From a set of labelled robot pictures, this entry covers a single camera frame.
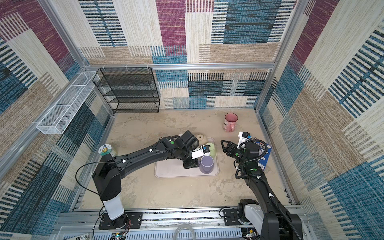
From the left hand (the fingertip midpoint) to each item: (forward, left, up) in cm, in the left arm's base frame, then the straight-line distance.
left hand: (197, 161), depth 81 cm
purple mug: (-1, -5, -2) cm, 6 cm away
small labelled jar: (+10, +54, -2) cm, 55 cm away
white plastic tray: (+1, +13, -11) cm, 18 cm away
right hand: (+8, -15, +3) cm, 18 cm away
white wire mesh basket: (+15, +65, +22) cm, 71 cm away
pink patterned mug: (+28, -22, 0) cm, 35 cm away
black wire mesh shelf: (+54, +49, +7) cm, 73 cm away
